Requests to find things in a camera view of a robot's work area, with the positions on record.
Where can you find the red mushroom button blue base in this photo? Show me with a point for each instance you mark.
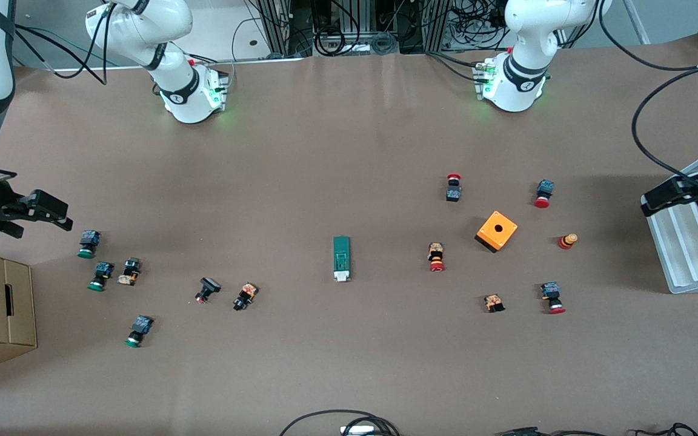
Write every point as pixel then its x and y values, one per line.
pixel 545 188
pixel 550 290

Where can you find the aluminium equipment rack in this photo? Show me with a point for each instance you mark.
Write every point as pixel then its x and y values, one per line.
pixel 300 24

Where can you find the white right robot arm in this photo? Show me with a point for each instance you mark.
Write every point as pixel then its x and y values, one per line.
pixel 173 91

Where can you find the black square push button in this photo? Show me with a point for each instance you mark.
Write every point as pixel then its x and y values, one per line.
pixel 209 284

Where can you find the red yellow button head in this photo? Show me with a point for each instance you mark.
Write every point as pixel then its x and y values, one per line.
pixel 565 242

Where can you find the small orange contact block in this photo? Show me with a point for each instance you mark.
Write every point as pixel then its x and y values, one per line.
pixel 494 301

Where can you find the red yellow emergency stop button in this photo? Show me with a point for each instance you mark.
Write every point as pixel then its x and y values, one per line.
pixel 436 251

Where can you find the orange push button box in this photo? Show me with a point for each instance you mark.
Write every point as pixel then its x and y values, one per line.
pixel 497 239

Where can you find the red button black base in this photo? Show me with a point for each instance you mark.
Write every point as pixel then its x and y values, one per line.
pixel 453 194

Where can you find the white grey slotted tray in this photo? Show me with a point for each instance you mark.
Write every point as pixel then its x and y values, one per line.
pixel 694 254

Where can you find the black orange selector switch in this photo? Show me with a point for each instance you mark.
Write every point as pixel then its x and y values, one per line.
pixel 246 293

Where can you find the green push button blue base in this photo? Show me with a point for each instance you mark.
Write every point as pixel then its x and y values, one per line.
pixel 102 269
pixel 89 239
pixel 142 326

